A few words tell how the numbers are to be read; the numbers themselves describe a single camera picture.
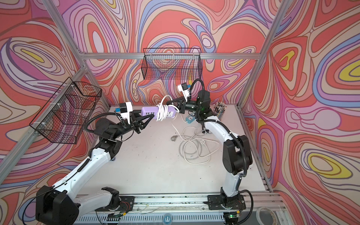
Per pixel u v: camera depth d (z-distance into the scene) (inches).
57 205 15.0
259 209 27.8
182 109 26.5
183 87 26.1
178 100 26.7
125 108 20.6
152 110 23.2
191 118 42.3
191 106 27.1
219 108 36.7
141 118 22.9
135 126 22.4
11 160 20.3
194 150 36.7
